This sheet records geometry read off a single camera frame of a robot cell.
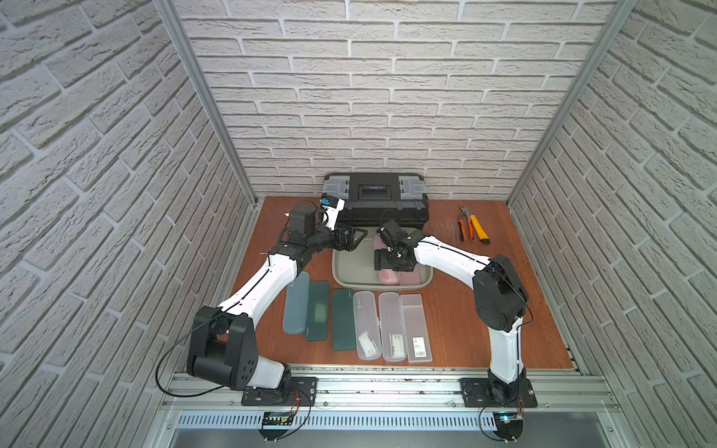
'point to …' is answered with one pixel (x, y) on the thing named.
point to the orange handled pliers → (466, 213)
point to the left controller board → (275, 418)
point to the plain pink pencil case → (411, 277)
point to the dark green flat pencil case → (344, 325)
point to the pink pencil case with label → (386, 276)
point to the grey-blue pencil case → (297, 304)
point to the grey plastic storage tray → (355, 270)
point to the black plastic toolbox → (374, 198)
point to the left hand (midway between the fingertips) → (360, 226)
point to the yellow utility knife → (481, 232)
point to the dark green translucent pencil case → (317, 328)
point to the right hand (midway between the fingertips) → (389, 263)
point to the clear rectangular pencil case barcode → (416, 339)
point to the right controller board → (509, 426)
